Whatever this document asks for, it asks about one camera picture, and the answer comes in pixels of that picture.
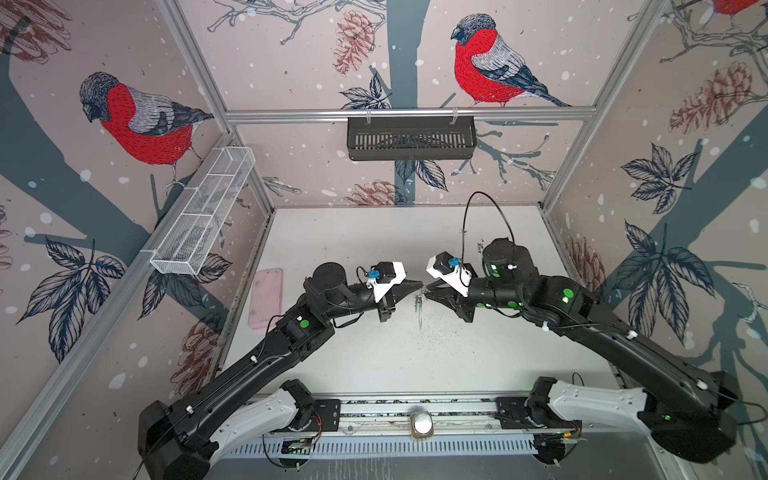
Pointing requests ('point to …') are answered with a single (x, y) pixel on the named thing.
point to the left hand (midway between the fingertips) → (418, 285)
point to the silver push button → (421, 424)
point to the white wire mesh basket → (203, 210)
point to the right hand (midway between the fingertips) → (424, 292)
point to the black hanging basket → (394, 137)
